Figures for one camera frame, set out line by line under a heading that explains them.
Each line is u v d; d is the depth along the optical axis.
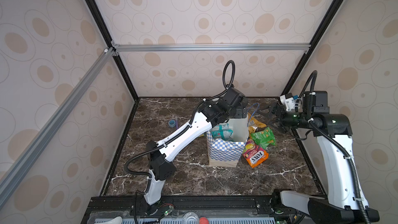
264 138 0.92
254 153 0.88
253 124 1.00
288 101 0.60
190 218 0.70
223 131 0.94
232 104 0.54
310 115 0.45
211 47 0.92
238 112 0.65
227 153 0.72
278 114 0.55
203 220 0.68
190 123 0.48
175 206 0.75
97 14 0.77
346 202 0.36
